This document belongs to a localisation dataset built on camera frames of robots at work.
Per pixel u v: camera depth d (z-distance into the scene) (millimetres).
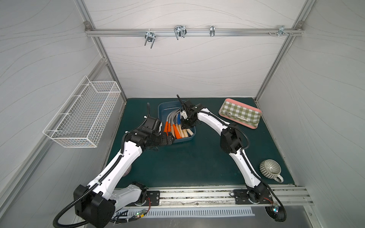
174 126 1011
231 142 625
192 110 756
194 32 797
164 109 1087
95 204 364
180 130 977
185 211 703
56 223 352
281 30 765
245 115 1106
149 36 796
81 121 679
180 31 765
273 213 721
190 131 968
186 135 940
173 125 1013
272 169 825
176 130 980
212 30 783
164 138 677
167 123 1036
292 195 765
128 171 473
